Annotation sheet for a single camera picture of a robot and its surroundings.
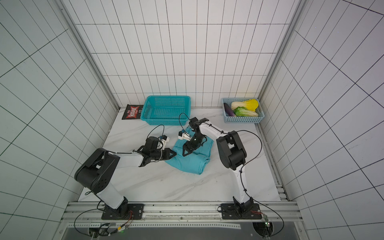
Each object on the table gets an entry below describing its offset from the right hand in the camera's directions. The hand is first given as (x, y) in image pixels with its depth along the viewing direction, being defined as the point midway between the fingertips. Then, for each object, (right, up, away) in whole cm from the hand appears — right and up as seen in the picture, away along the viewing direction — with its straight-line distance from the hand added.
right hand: (183, 152), depth 91 cm
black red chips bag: (-43, +26, +26) cm, 57 cm away
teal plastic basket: (-16, +28, +27) cm, 42 cm away
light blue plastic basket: (+54, +21, +15) cm, 60 cm away
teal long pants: (+8, -3, -10) cm, 13 cm away
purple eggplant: (+34, +27, +22) cm, 49 cm away
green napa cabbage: (+43, +26, +16) cm, 52 cm away
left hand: (-6, -2, 0) cm, 7 cm away
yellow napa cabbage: (+51, +32, +20) cm, 63 cm away
